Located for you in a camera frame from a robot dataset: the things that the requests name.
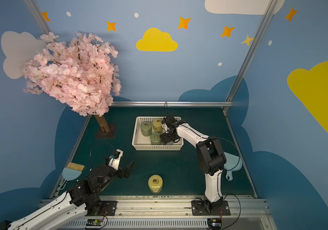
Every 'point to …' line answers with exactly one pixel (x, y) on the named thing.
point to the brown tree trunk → (103, 122)
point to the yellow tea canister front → (155, 183)
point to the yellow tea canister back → (158, 127)
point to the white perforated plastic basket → (140, 142)
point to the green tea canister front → (155, 138)
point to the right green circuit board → (215, 224)
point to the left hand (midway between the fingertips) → (126, 156)
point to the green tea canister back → (146, 129)
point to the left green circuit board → (94, 223)
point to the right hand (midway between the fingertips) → (170, 137)
